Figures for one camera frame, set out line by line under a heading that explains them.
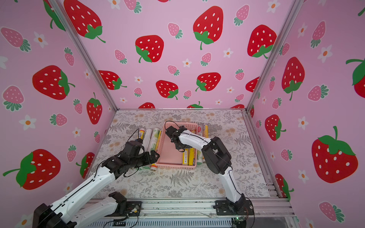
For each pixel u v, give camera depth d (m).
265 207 0.75
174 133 0.71
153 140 0.98
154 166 0.86
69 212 0.41
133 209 0.72
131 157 0.60
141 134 1.02
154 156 0.72
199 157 0.89
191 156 0.90
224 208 0.73
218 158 0.54
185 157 0.90
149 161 0.70
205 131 1.03
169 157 0.91
